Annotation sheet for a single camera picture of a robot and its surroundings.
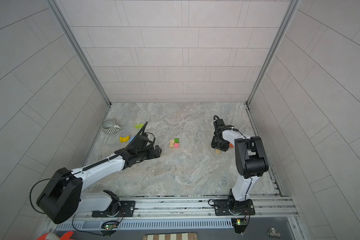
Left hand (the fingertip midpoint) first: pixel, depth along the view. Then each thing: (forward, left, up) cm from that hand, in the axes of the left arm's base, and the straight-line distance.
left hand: (160, 150), depth 87 cm
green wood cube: (+9, -9, -4) cm, 13 cm away
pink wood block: (+5, -9, -4) cm, 11 cm away
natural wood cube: (+5, -6, -3) cm, 8 cm away
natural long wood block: (0, -34, -2) cm, 35 cm away
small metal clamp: (-38, -53, -1) cm, 65 cm away
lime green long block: (+21, +18, -5) cm, 28 cm away
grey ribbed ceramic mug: (+17, +37, -2) cm, 41 cm away
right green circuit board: (-35, -40, -4) cm, 53 cm away
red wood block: (+2, -41, +4) cm, 41 cm away
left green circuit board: (-36, +18, 0) cm, 40 cm away
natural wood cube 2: (+8, -6, -3) cm, 10 cm away
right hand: (+6, -35, -6) cm, 36 cm away
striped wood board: (-39, -12, -1) cm, 41 cm away
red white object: (-39, +40, +2) cm, 56 cm away
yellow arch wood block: (+9, +25, -3) cm, 26 cm away
